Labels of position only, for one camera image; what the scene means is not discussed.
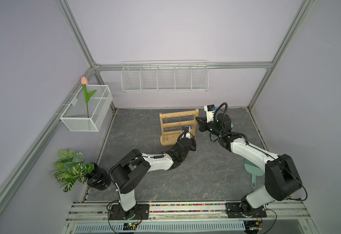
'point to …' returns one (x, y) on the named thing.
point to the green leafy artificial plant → (71, 169)
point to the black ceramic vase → (99, 178)
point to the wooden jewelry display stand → (172, 124)
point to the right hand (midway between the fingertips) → (195, 117)
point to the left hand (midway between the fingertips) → (194, 137)
